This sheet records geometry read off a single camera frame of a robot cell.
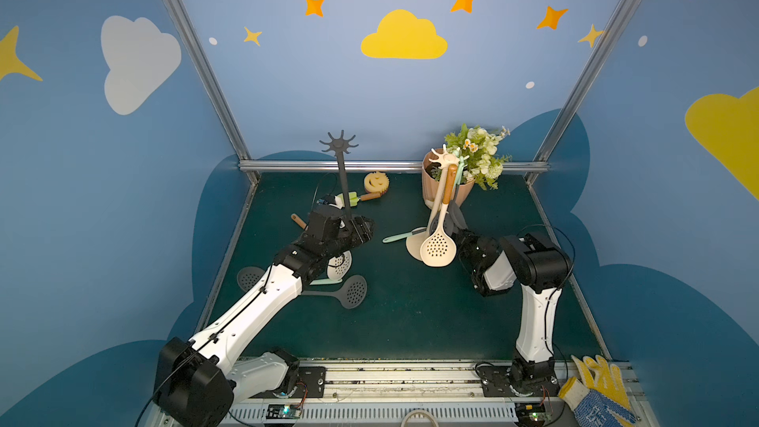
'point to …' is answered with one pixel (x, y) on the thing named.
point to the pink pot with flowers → (484, 162)
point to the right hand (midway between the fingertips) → (461, 220)
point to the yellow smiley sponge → (377, 182)
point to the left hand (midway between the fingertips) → (373, 225)
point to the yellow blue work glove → (597, 396)
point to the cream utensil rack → (417, 237)
